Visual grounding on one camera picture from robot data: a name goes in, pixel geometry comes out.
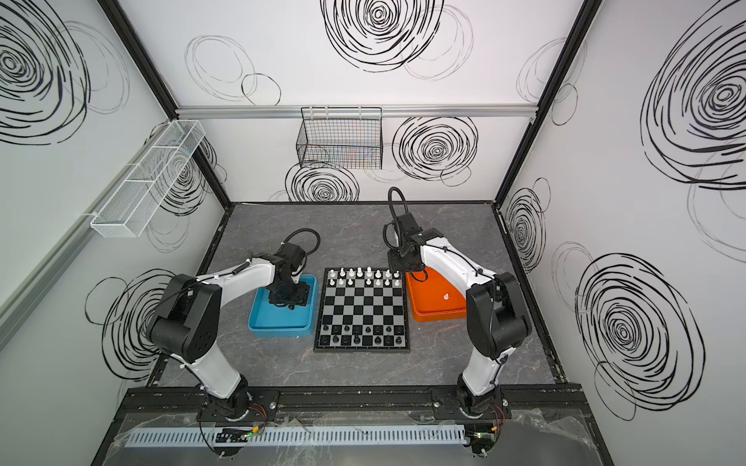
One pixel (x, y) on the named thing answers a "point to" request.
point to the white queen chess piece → (369, 272)
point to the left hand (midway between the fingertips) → (300, 298)
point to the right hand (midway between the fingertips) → (394, 265)
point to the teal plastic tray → (272, 320)
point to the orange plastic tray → (432, 298)
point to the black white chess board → (362, 311)
